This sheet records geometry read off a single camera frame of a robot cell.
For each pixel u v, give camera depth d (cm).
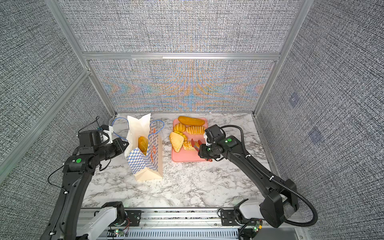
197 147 83
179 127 106
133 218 73
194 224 73
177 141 98
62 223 38
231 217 73
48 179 69
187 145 96
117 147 62
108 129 65
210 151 66
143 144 95
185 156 95
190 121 110
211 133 62
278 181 41
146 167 81
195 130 103
